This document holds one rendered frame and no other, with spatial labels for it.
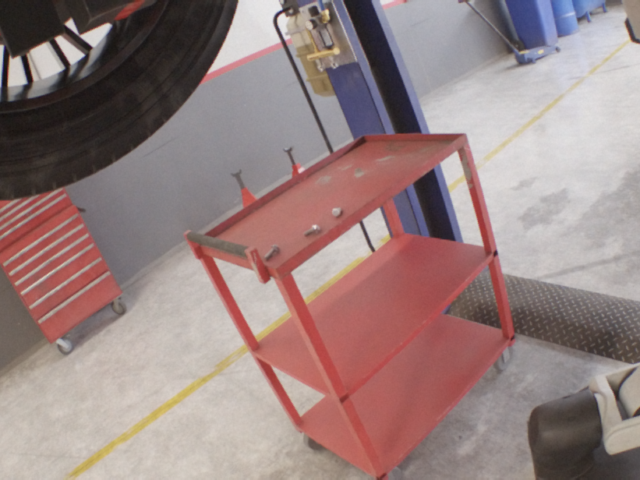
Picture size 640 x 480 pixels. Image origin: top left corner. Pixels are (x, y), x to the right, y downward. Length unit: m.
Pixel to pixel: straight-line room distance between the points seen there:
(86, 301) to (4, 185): 2.93
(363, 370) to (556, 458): 0.56
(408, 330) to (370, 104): 0.93
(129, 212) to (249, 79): 1.55
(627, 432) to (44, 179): 1.27
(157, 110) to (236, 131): 3.79
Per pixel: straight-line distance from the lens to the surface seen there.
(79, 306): 3.65
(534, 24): 7.39
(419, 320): 1.46
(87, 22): 0.51
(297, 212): 1.43
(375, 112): 2.02
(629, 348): 1.92
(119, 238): 4.22
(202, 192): 4.44
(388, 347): 1.40
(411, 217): 2.17
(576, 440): 1.29
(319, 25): 1.96
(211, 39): 0.85
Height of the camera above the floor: 1.32
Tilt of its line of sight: 24 degrees down
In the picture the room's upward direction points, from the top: 24 degrees counter-clockwise
